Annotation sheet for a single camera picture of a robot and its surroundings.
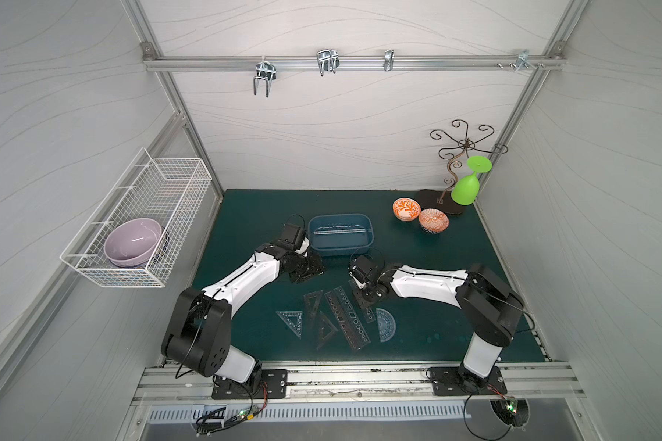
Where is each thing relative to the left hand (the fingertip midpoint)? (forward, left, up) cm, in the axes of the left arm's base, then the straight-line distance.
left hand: (323, 271), depth 86 cm
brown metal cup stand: (+38, -49, -7) cm, 62 cm away
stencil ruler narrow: (-10, -14, -2) cm, 17 cm away
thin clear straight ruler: (+21, +4, -8) cm, 23 cm away
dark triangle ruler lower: (-15, -1, -10) cm, 18 cm away
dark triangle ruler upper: (-7, +4, -9) cm, 12 cm away
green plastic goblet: (+25, -48, +12) cm, 55 cm away
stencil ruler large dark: (-11, -8, -10) cm, 17 cm away
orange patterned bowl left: (+33, -32, -7) cm, 47 cm away
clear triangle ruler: (-12, +9, -10) cm, 18 cm away
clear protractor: (-13, -20, -9) cm, 25 cm away
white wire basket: (+13, +45, +22) cm, 51 cm away
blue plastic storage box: (+21, -6, -9) cm, 24 cm away
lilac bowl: (-8, +42, +26) cm, 50 cm away
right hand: (-3, -13, -9) cm, 16 cm away
